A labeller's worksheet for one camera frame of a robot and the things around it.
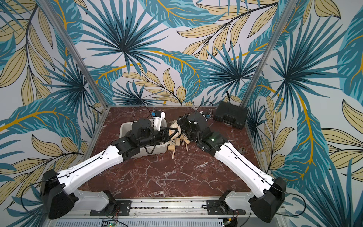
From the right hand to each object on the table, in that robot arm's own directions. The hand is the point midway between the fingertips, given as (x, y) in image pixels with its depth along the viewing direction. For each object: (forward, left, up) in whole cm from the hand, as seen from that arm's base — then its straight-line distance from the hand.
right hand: (179, 121), depth 72 cm
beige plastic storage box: (-14, +13, -2) cm, 19 cm away
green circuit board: (-40, +35, -33) cm, 62 cm away
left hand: (-5, +2, -2) cm, 6 cm away
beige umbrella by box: (-3, +2, +1) cm, 4 cm away
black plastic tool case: (+25, -39, -24) cm, 52 cm away
